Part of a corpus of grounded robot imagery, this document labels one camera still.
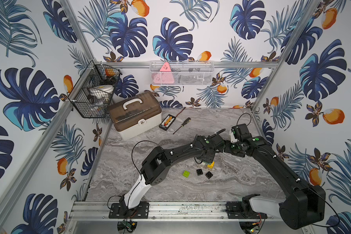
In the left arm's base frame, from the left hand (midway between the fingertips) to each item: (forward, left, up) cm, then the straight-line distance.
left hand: (206, 159), depth 87 cm
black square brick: (-7, +4, -4) cm, 9 cm away
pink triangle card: (+39, +28, +29) cm, 56 cm away
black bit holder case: (+30, +27, -4) cm, 40 cm away
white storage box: (+19, +45, +13) cm, 51 cm away
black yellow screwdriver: (+34, +11, -4) cm, 36 cm away
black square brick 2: (-8, -1, -5) cm, 9 cm away
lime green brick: (-8, +12, -5) cm, 15 cm away
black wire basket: (+21, +68, +26) cm, 75 cm away
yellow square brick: (-3, -3, -3) cm, 5 cm away
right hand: (+4, -10, +8) cm, 13 cm away
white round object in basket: (+22, +60, +29) cm, 70 cm away
